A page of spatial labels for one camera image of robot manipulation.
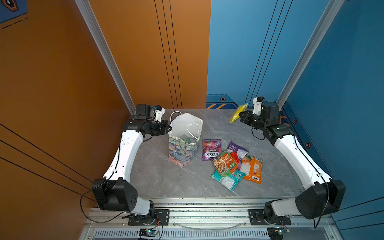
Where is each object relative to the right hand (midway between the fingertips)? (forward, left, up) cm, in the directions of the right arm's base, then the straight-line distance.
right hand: (237, 113), depth 78 cm
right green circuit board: (-48, -17, -31) cm, 60 cm away
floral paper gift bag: (+5, +31, -23) cm, 39 cm away
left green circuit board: (-48, +45, -31) cm, 73 cm away
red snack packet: (-10, -1, -26) cm, 28 cm away
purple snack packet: (-8, -6, -27) cm, 28 cm away
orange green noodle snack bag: (-16, +6, -26) cm, 31 cm away
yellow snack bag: (0, +1, -1) cm, 2 cm away
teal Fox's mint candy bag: (-26, +3, -28) cm, 38 cm away
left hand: (-5, +35, -4) cm, 36 cm away
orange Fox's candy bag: (-17, -11, -28) cm, 35 cm away
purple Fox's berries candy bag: (-5, +13, -26) cm, 30 cm away
